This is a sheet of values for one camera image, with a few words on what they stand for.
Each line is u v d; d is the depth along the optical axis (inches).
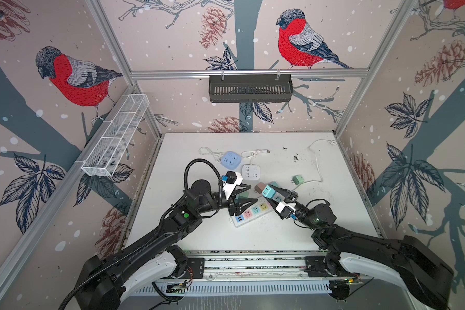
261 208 34.2
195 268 28.8
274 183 38.1
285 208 22.9
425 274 16.3
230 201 23.6
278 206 23.6
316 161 40.8
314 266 28.7
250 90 41.5
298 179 38.4
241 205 23.4
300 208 25.4
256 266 29.5
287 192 26.5
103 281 15.4
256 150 43.3
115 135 30.9
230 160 41.1
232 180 22.6
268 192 26.5
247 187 26.9
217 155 43.3
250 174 38.6
